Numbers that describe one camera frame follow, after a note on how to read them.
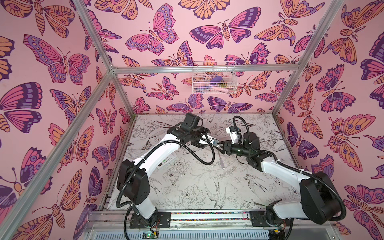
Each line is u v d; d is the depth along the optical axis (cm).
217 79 96
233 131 73
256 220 73
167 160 94
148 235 72
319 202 42
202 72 97
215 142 67
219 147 78
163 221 74
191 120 63
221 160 95
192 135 68
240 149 71
